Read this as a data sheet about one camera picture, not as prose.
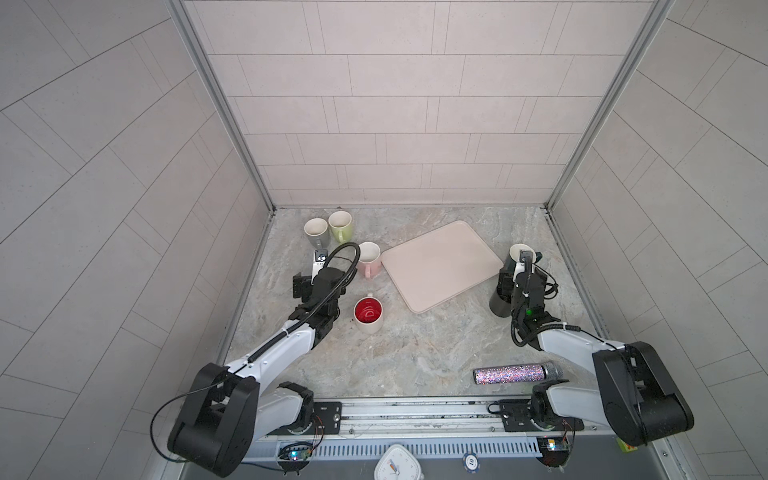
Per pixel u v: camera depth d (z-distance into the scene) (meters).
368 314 0.87
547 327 0.61
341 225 0.99
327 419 0.71
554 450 0.68
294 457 0.64
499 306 0.92
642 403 0.41
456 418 0.72
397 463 0.63
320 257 0.72
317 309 0.58
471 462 0.65
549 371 0.75
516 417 0.71
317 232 0.97
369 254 0.94
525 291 0.65
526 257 0.72
